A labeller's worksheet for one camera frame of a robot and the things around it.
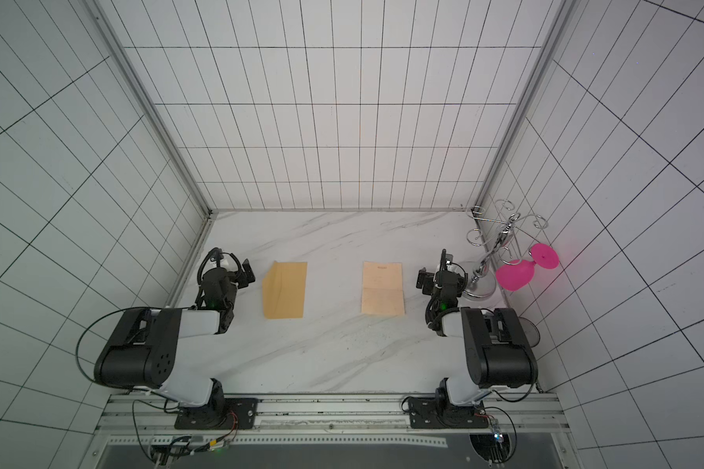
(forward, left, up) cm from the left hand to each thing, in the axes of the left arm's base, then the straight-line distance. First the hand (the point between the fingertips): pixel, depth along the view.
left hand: (235, 266), depth 95 cm
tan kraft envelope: (-4, -16, -6) cm, 18 cm away
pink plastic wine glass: (-8, -86, +10) cm, 87 cm away
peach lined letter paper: (-3, -50, -8) cm, 50 cm away
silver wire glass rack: (-1, -79, +19) cm, 82 cm away
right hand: (0, -70, 0) cm, 70 cm away
